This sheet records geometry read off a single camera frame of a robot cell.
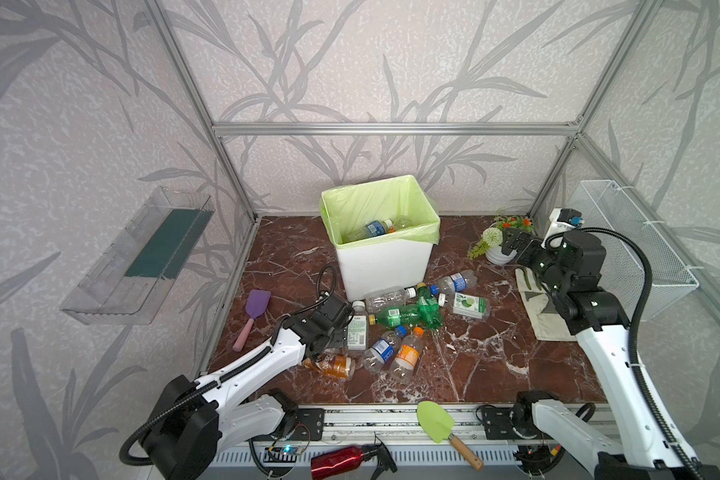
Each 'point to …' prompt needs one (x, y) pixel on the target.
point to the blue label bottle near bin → (454, 283)
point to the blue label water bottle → (372, 228)
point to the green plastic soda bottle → (397, 316)
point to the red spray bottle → (332, 462)
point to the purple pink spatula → (255, 303)
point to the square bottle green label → (467, 304)
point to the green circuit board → (281, 454)
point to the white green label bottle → (358, 328)
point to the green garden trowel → (439, 424)
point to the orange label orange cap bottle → (407, 357)
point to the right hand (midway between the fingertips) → (520, 225)
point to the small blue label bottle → (374, 359)
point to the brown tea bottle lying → (335, 365)
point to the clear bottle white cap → (389, 297)
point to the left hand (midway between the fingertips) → (336, 325)
